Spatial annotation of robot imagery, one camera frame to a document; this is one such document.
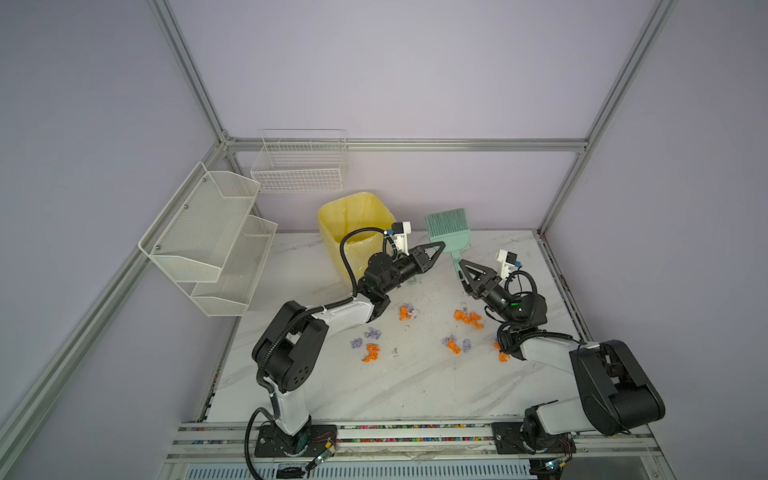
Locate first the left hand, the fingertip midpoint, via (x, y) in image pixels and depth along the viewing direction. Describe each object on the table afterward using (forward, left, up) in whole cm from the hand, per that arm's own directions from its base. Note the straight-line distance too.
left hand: (446, 245), depth 76 cm
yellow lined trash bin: (+27, +25, -11) cm, 38 cm away
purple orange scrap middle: (-13, -4, -29) cm, 33 cm away
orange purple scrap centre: (-3, +9, -29) cm, 30 cm away
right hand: (-6, -2, -2) cm, 7 cm away
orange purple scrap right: (-17, -19, -30) cm, 39 cm away
